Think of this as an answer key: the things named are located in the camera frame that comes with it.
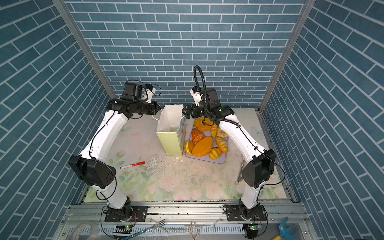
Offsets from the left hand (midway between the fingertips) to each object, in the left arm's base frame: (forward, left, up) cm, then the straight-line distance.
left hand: (160, 107), depth 79 cm
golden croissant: (-9, -36, -25) cm, 45 cm away
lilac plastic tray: (-16, -36, -31) cm, 50 cm away
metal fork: (-49, -2, -30) cm, 58 cm away
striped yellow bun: (-14, -31, -26) cm, 43 cm away
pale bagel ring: (+2, -36, -27) cm, 45 cm away
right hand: (-1, -15, +1) cm, 15 cm away
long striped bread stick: (+3, -32, -26) cm, 41 cm away
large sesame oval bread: (-10, -24, -26) cm, 37 cm away
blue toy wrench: (-54, -61, -28) cm, 86 cm away
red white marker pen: (-19, +19, -30) cm, 40 cm away
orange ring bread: (+11, -21, -27) cm, 36 cm away
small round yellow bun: (-10, -15, -24) cm, 30 cm away
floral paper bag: (+5, -2, -28) cm, 28 cm away
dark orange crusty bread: (-1, -20, -26) cm, 33 cm away
